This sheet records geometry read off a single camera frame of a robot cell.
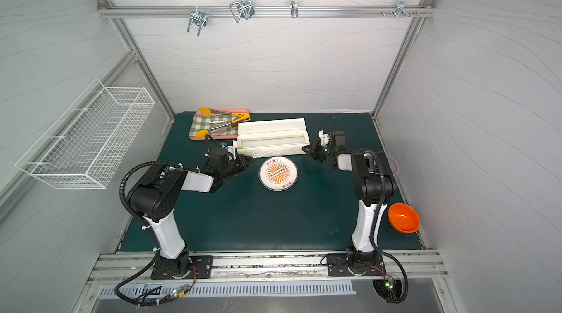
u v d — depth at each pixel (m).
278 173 0.97
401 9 0.77
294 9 0.78
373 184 0.54
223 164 0.80
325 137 0.96
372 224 0.58
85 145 0.68
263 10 0.78
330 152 0.83
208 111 1.20
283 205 0.88
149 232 0.54
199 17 0.79
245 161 0.87
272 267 0.75
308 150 0.98
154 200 0.49
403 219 0.82
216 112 1.21
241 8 0.76
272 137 0.98
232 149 0.89
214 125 1.14
